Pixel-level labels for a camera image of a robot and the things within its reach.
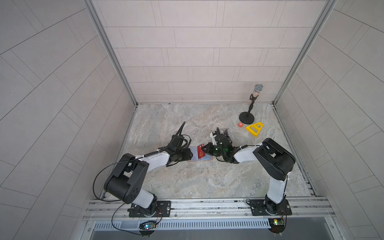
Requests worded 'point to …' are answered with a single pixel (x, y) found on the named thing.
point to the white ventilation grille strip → (239, 223)
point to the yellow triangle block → (255, 128)
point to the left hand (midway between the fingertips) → (194, 153)
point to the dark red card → (200, 153)
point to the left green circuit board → (148, 225)
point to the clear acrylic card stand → (224, 131)
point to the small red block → (240, 124)
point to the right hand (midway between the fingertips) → (200, 150)
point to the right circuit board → (277, 225)
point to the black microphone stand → (247, 117)
